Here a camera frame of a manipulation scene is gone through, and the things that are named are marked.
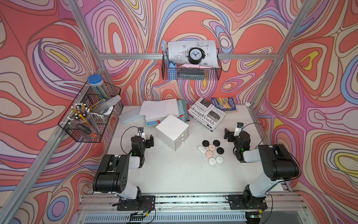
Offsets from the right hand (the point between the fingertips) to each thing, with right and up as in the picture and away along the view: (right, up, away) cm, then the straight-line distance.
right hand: (232, 131), depth 96 cm
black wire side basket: (-80, +14, -22) cm, 84 cm away
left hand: (-61, -2, -2) cm, 61 cm away
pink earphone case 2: (-18, -14, -6) cm, 23 cm away
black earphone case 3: (-10, -12, -4) cm, 16 cm away
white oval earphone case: (-23, -11, -3) cm, 26 cm away
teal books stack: (-34, +17, +15) cm, 41 cm away
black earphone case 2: (-11, -8, +1) cm, 14 cm away
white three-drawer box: (-41, +1, -9) cm, 42 cm away
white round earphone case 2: (-12, -17, -8) cm, 22 cm away
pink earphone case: (-15, -11, -2) cm, 18 cm away
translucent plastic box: (-78, +11, +17) cm, 80 cm away
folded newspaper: (-17, +13, +9) cm, 23 cm away
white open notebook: (-56, +16, +14) cm, 60 cm away
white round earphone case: (-17, -18, -10) cm, 26 cm away
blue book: (+1, +21, +19) cm, 28 cm away
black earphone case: (-19, -8, 0) cm, 21 cm away
